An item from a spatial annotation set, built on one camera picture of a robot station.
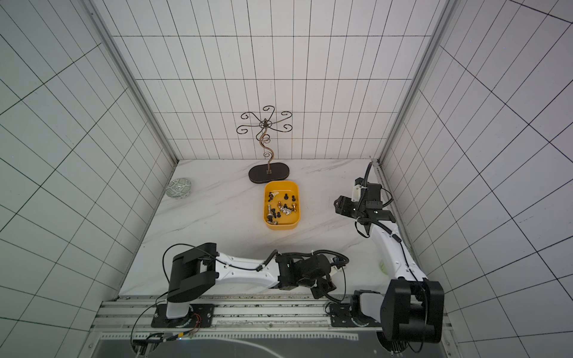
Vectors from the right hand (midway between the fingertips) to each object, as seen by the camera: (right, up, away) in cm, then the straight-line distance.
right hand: (343, 200), depth 86 cm
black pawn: (-20, -1, +17) cm, 26 cm away
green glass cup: (+14, -25, -3) cm, 29 cm away
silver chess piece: (-30, -8, +11) cm, 33 cm away
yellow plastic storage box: (-25, -10, +10) cm, 29 cm away
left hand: (-9, -29, -9) cm, 32 cm away
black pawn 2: (-23, 0, +18) cm, 29 cm away
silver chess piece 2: (-30, -9, +10) cm, 33 cm away
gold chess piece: (-26, -4, +14) cm, 30 cm away
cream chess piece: (-29, +1, +18) cm, 34 cm away
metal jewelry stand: (-33, +12, +27) cm, 44 cm away
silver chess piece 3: (-23, -6, +12) cm, 27 cm away
